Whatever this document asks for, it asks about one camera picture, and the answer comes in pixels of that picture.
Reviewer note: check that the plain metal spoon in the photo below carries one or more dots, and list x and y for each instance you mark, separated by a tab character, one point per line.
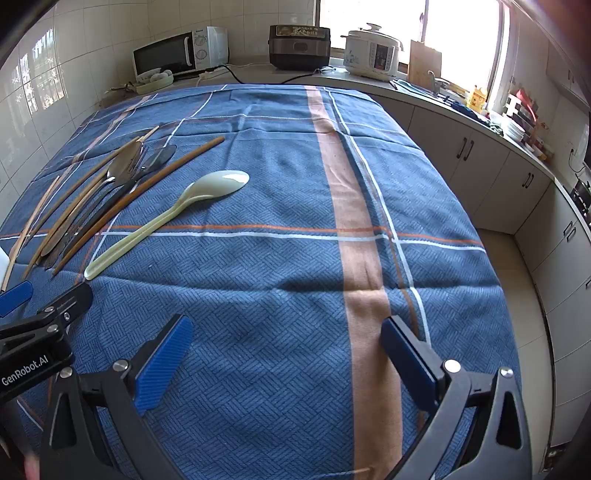
124	159

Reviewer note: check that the wooden chopstick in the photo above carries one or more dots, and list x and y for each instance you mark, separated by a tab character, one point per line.
208	147
33	227
150	132
99	171

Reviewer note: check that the bright window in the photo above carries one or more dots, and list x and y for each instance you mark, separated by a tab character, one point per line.
415	27

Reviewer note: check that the white pressure cooker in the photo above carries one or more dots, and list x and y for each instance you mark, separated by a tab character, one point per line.
364	55

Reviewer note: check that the cream plastic spoon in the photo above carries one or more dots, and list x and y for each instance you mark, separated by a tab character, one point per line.
226	181

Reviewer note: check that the yellow bottle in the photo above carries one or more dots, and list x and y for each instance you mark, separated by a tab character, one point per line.
478	98

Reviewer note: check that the white microwave oven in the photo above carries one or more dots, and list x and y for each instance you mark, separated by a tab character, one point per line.
161	57

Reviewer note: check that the blue plaid tablecloth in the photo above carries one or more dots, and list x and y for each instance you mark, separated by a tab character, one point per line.
277	277

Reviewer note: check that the white bowl on tray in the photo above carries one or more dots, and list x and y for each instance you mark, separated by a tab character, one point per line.
154	82

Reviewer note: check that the metal faucet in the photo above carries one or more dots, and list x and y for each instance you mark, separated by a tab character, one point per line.
436	81

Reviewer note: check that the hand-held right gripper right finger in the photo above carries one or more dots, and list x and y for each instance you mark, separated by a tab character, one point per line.
408	362

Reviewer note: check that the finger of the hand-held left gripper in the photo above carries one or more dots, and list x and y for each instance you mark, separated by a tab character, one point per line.
69	302
14	298

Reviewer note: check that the dish rack with red items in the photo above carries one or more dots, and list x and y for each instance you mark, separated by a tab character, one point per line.
526	120

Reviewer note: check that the ornate metal fork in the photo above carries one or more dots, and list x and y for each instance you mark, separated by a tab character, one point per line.
60	230

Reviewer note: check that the dark rice cooker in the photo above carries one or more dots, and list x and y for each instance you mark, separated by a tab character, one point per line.
300	50

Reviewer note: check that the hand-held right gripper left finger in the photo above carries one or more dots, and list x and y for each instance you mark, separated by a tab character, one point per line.
164	364

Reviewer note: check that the white kitchen cabinets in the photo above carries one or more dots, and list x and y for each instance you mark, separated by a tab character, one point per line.
508	184

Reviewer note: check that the gas stove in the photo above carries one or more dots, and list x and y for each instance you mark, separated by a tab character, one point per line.
582	194

